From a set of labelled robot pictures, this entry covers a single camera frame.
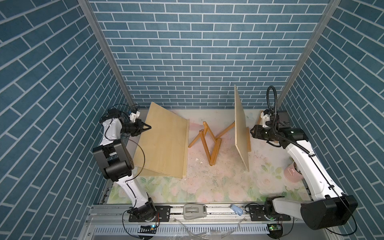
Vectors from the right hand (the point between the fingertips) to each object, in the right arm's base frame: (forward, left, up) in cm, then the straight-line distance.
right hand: (255, 131), depth 78 cm
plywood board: (-7, +51, -12) cm, 53 cm away
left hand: (+3, +58, -5) cm, 58 cm away
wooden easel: (-3, +28, -1) cm, 28 cm away
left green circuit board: (-44, +52, -27) cm, 73 cm away
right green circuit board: (-38, -10, -26) cm, 48 cm away
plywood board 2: (-22, +56, -12) cm, 61 cm away
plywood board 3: (-4, +8, +1) cm, 9 cm away
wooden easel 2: (+4, -3, -23) cm, 23 cm away
